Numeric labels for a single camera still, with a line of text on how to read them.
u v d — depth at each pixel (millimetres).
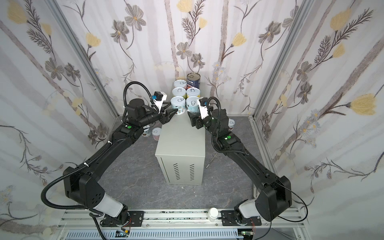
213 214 676
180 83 818
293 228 720
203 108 604
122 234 721
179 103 719
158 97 601
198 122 649
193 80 766
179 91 769
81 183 411
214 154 564
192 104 703
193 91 780
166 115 658
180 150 610
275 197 405
